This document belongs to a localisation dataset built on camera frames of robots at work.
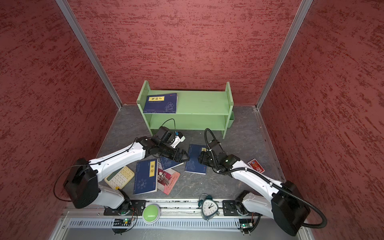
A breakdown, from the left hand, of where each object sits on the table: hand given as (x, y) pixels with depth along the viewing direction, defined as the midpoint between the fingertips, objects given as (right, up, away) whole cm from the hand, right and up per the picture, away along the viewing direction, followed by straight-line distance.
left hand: (182, 160), depth 79 cm
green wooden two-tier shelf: (+8, +27, +2) cm, 28 cm away
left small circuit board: (-29, -29, -7) cm, 42 cm away
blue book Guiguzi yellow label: (-13, +31, +5) cm, 34 cm away
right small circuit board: (+32, -29, -8) cm, 43 cm away
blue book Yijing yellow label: (-21, -11, +5) cm, 25 cm away
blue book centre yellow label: (-10, -4, +9) cm, 14 cm away
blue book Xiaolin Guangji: (+5, -6, +10) cm, 12 cm away
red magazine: (-10, -12, +5) cm, 16 cm away
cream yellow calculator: (-36, -11, +3) cm, 37 cm away
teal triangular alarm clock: (+14, -21, -8) cm, 26 cm away
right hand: (+10, -2, +4) cm, 11 cm away
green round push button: (-15, -24, -7) cm, 29 cm away
